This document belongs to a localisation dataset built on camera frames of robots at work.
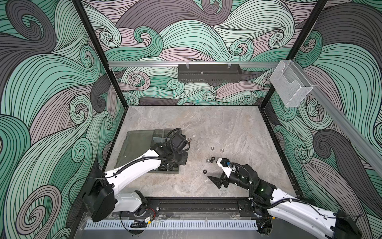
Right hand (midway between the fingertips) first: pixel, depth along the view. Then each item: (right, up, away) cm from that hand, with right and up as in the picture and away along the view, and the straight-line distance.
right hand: (213, 169), depth 76 cm
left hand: (-15, +5, +4) cm, 16 cm away
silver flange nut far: (+3, +7, +19) cm, 20 cm away
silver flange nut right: (+9, +6, +19) cm, 22 cm away
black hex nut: (-4, -5, +10) cm, 11 cm away
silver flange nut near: (-1, 0, +14) cm, 14 cm away
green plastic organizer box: (-48, +10, +24) cm, 55 cm away
